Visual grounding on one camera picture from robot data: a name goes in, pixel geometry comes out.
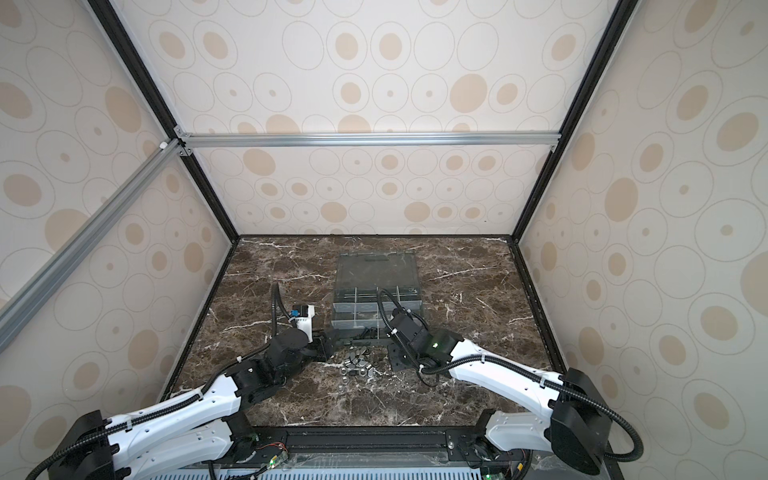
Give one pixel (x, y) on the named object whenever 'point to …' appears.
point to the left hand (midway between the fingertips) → (341, 330)
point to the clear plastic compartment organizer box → (357, 317)
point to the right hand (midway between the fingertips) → (395, 354)
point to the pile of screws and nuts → (359, 366)
